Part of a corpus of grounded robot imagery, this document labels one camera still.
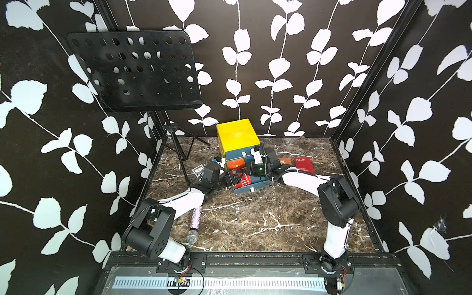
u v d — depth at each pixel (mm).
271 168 732
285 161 1102
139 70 647
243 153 882
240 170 897
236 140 930
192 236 780
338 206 498
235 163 971
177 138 954
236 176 804
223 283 701
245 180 904
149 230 435
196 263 736
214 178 705
